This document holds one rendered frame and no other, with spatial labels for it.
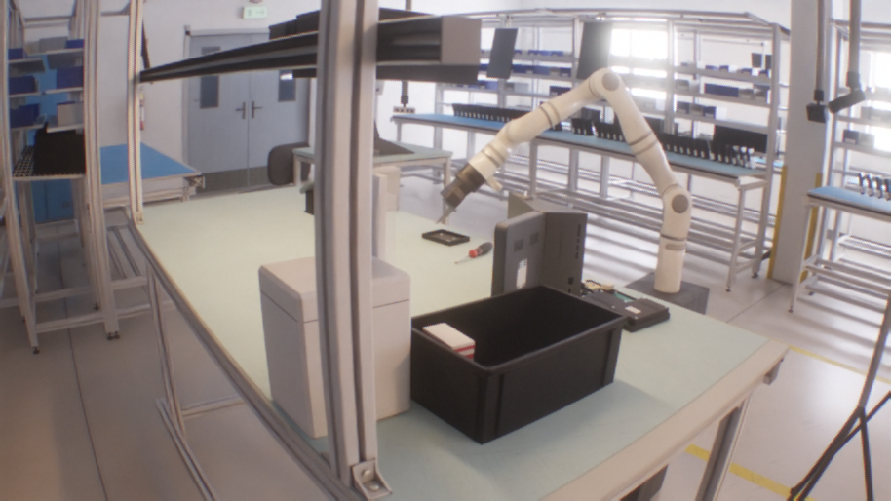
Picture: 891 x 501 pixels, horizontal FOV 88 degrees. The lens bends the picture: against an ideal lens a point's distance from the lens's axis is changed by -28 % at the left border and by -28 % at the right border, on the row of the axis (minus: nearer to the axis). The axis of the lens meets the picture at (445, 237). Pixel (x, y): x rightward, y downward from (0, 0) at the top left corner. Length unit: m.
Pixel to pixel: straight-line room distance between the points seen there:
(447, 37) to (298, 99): 7.72
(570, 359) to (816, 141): 4.44
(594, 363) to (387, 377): 0.31
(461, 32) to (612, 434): 0.58
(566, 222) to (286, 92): 7.08
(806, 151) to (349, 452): 4.80
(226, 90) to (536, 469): 7.32
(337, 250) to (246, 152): 7.40
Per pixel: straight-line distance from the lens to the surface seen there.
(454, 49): 0.53
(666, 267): 1.93
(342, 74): 0.58
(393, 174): 2.07
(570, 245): 1.25
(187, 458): 2.24
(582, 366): 0.93
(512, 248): 1.12
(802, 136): 5.21
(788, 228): 5.31
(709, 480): 1.35
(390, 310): 0.81
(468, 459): 0.80
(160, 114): 7.56
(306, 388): 0.79
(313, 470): 0.86
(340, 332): 0.64
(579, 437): 0.86
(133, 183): 2.11
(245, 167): 8.02
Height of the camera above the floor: 1.47
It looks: 15 degrees down
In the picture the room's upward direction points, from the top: 2 degrees clockwise
